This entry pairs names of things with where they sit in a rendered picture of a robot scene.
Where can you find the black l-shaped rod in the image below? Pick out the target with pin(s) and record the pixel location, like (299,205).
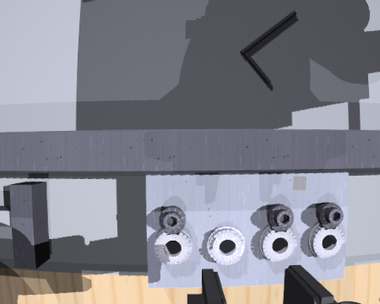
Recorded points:
(259,39)

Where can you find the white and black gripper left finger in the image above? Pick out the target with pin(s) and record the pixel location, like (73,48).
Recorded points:
(212,292)

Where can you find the grey flanged bushing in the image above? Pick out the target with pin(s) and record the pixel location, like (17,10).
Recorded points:
(229,249)

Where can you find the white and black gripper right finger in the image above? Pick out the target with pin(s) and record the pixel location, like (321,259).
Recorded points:
(300,287)

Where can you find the dark grey rectangular bar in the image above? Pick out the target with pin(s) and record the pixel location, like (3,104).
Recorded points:
(26,222)

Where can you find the long black rectangular bar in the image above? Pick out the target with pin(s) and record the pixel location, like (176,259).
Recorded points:
(189,151)

